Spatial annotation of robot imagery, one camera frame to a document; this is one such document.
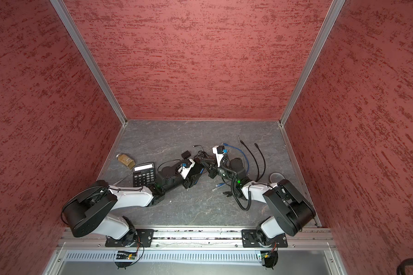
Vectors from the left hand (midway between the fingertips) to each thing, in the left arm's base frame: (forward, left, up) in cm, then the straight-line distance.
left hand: (196, 171), depth 86 cm
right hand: (0, -2, +6) cm, 6 cm away
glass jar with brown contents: (+9, +41, -5) cm, 42 cm away
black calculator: (+1, +30, -7) cm, 31 cm away
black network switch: (-6, +1, +6) cm, 8 cm away
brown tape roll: (+4, -43, -9) cm, 44 cm away
